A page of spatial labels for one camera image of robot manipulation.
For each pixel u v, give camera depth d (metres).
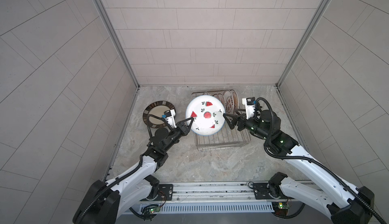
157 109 1.02
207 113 0.74
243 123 0.61
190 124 0.72
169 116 0.68
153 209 0.65
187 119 0.72
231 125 0.62
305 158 0.47
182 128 0.66
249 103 0.59
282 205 0.69
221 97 0.99
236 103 0.52
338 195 0.39
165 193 0.71
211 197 0.71
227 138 0.89
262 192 0.71
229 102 0.94
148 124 0.93
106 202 0.38
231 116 0.61
